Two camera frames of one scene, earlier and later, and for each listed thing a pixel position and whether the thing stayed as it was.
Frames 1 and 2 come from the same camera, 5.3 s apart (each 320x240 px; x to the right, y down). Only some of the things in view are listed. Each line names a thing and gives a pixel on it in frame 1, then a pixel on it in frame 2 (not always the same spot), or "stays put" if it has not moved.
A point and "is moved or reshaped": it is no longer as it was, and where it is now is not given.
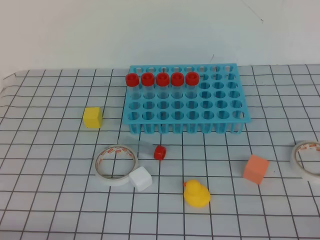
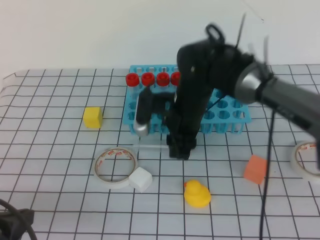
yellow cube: (93, 117) stays put
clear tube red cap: (148, 149) is moved or reshaped
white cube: (141, 178) stays put
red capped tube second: (148, 82) stays put
